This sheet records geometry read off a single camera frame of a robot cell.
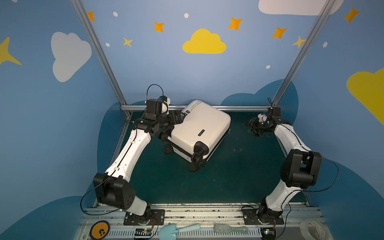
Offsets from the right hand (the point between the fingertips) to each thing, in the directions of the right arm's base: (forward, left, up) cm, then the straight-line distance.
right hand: (246, 124), depth 91 cm
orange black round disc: (-57, +75, -16) cm, 96 cm away
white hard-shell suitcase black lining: (-12, +29, +4) cm, 31 cm away
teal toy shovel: (-56, +42, -15) cm, 71 cm away
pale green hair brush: (-53, +17, -15) cm, 58 cm away
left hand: (-6, +41, +13) cm, 44 cm away
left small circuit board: (-56, +55, -20) cm, 81 cm away
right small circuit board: (-53, -7, -21) cm, 58 cm away
